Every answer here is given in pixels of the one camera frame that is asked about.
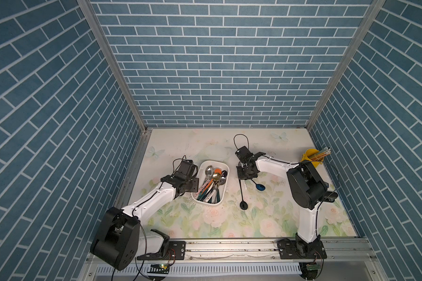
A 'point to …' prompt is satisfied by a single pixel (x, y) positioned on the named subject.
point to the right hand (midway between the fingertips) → (242, 176)
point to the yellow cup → (309, 153)
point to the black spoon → (243, 204)
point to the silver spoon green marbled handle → (209, 172)
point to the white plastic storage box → (213, 182)
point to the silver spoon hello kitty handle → (221, 182)
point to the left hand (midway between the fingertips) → (197, 183)
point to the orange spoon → (217, 170)
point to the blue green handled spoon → (259, 187)
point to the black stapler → (330, 196)
